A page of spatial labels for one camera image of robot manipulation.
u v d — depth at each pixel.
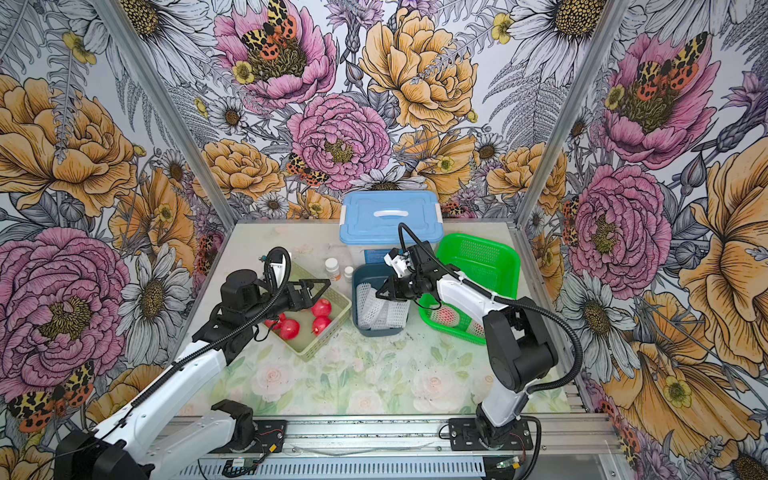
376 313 0.85
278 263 0.69
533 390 0.51
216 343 0.52
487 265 1.08
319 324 0.89
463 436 0.73
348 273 1.01
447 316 0.88
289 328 0.87
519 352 0.47
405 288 0.79
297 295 0.68
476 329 0.87
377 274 1.05
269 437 0.75
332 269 1.00
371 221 1.00
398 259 0.83
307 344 0.81
